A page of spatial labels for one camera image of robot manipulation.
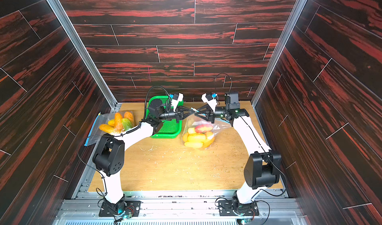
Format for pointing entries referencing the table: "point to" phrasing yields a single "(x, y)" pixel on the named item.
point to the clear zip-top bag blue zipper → (110, 124)
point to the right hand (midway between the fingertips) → (198, 111)
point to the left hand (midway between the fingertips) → (193, 112)
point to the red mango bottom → (203, 128)
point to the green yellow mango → (127, 124)
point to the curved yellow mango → (193, 145)
